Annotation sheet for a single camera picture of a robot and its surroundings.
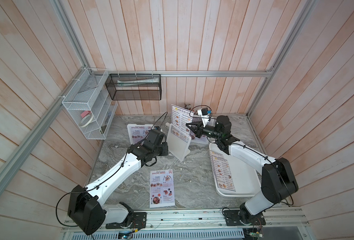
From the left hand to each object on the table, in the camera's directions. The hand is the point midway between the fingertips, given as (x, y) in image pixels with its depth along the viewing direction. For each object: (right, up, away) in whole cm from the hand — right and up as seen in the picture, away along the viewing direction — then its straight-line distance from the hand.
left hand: (164, 149), depth 80 cm
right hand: (+12, +14, -1) cm, 18 cm away
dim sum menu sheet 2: (+34, -14, +5) cm, 37 cm away
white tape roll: (-44, +16, +1) cm, 47 cm away
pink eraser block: (-45, +20, +1) cm, 49 cm away
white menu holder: (-18, +9, +10) cm, 22 cm away
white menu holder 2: (+8, +3, +8) cm, 11 cm away
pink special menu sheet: (-2, -25, +2) cm, 25 cm away
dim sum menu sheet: (+8, +18, -1) cm, 20 cm away
